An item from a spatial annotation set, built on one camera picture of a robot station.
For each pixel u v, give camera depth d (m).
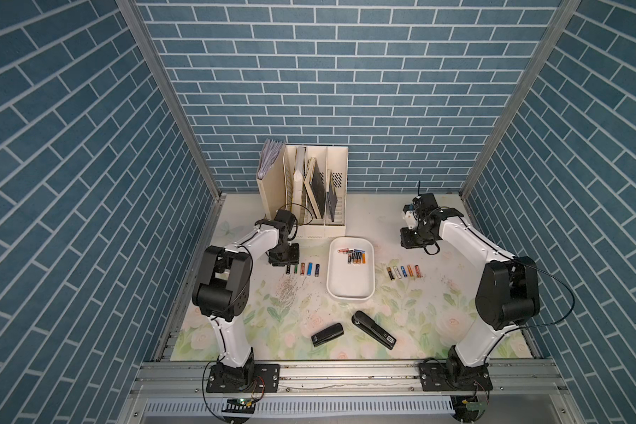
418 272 0.96
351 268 0.97
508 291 0.48
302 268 0.96
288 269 0.96
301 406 0.77
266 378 0.73
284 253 0.82
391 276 0.94
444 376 0.73
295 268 0.96
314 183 1.04
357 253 0.99
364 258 0.99
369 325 0.80
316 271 0.96
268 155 0.92
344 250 1.01
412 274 0.96
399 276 0.94
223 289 0.50
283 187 1.01
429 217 0.67
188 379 0.75
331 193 1.11
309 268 0.96
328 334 0.79
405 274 0.96
